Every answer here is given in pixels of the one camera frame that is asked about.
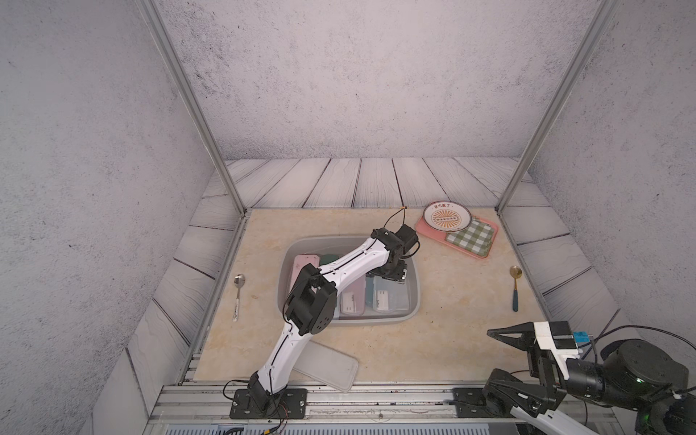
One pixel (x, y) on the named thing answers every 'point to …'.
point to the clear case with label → (390, 295)
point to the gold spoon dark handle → (516, 272)
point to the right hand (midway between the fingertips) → (496, 359)
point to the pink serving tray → (422, 227)
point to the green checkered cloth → (477, 238)
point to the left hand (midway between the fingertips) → (395, 279)
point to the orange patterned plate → (447, 216)
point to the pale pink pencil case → (301, 261)
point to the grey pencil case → (328, 365)
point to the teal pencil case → (369, 291)
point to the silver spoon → (238, 282)
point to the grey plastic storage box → (292, 246)
